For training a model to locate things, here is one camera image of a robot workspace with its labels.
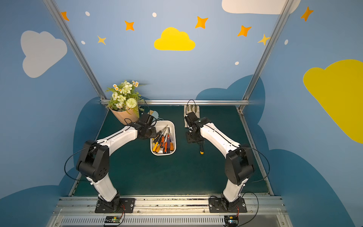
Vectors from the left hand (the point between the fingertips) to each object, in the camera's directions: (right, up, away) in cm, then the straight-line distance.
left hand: (153, 131), depth 95 cm
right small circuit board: (+46, -45, -22) cm, 68 cm away
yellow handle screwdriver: (+1, -11, -3) cm, 11 cm away
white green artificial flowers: (-16, +23, -7) cm, 29 cm away
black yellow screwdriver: (+33, -13, +1) cm, 36 cm away
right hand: (+27, -4, -6) cm, 28 cm away
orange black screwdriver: (+10, -7, +1) cm, 13 cm away
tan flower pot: (-21, +10, +4) cm, 23 cm away
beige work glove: (+25, +18, +27) cm, 41 cm away
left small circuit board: (-16, -44, -23) cm, 52 cm away
